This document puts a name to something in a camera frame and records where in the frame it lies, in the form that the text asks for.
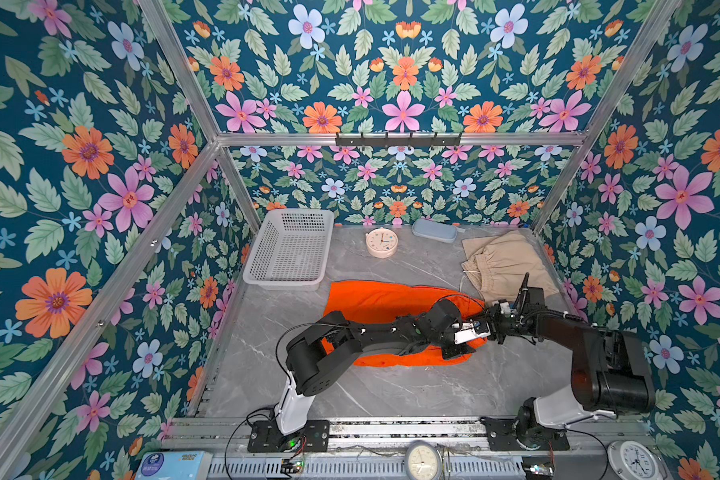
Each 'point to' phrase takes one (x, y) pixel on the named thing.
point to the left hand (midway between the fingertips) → (478, 337)
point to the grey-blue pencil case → (436, 230)
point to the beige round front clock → (422, 461)
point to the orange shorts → (373, 301)
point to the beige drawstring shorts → (499, 262)
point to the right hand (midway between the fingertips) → (469, 319)
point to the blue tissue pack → (174, 465)
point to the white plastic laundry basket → (290, 250)
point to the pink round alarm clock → (382, 242)
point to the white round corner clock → (627, 460)
